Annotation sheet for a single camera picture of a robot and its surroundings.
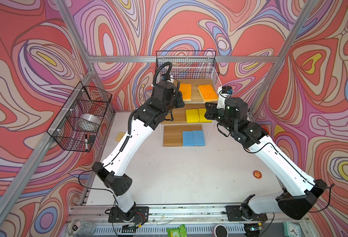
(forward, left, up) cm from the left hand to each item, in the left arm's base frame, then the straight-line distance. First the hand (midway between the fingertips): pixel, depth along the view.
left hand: (184, 93), depth 67 cm
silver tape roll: (-9, +46, -11) cm, 48 cm away
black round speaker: (-49, -16, -38) cm, 64 cm away
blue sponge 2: (+3, -5, -42) cm, 42 cm away
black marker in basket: (-15, +49, -19) cm, 54 cm away
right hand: (-4, -10, -5) cm, 12 cm away
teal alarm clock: (-49, -50, -42) cm, 82 cm away
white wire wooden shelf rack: (-2, -5, -21) cm, 22 cm away
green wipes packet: (-49, +2, -42) cm, 65 cm away
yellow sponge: (+2, -6, -17) cm, 18 cm away
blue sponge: (+3, -12, -41) cm, 43 cm away
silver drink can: (-49, +43, -29) cm, 71 cm away
